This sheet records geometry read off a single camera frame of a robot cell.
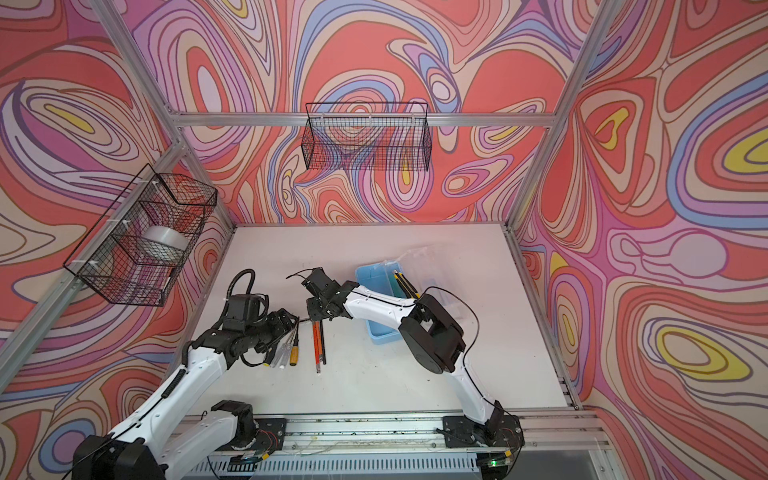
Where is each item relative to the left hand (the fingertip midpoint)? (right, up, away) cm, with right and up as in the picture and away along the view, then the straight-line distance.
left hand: (294, 323), depth 84 cm
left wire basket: (-37, +19, -17) cm, 45 cm away
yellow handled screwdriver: (-1, -9, +2) cm, 9 cm away
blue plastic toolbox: (+37, +14, +11) cm, 41 cm away
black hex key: (+7, -8, +5) cm, 11 cm away
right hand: (+6, +1, +7) cm, 9 cm away
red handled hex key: (+6, -7, +4) cm, 10 cm away
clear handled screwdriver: (-4, -10, +2) cm, 11 cm away
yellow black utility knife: (+33, +9, +7) cm, 35 cm away
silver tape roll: (-27, +22, -14) cm, 38 cm away
